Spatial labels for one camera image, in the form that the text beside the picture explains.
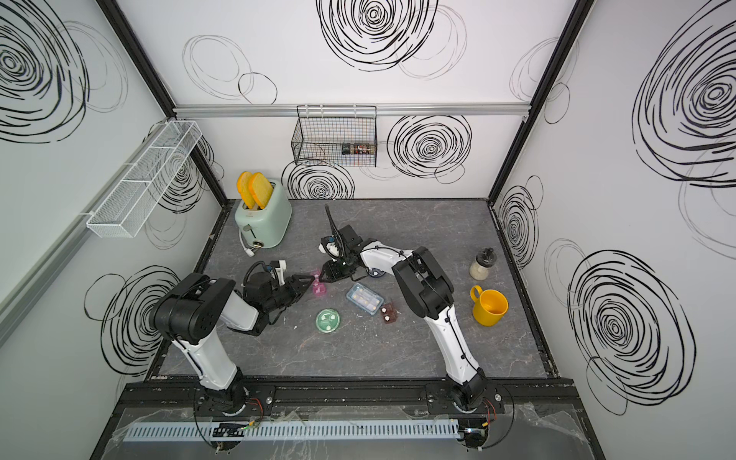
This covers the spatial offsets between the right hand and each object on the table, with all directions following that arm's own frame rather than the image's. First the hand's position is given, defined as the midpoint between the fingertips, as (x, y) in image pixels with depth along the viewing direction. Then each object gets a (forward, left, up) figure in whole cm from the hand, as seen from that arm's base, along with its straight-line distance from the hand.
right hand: (324, 278), depth 95 cm
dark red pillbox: (-11, -22, -2) cm, 25 cm away
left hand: (-2, +3, +2) cm, 4 cm away
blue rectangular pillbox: (-7, -14, -1) cm, 16 cm away
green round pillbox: (-14, -3, 0) cm, 15 cm away
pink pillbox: (-3, +1, 0) cm, 4 cm away
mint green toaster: (+14, +20, +11) cm, 26 cm away
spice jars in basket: (+30, -10, +31) cm, 44 cm away
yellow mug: (-10, -52, +2) cm, 53 cm away
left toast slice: (+22, +27, +20) cm, 40 cm away
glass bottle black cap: (+3, -52, +8) cm, 52 cm away
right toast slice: (+26, +24, +16) cm, 39 cm away
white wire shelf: (-1, +46, +33) cm, 57 cm away
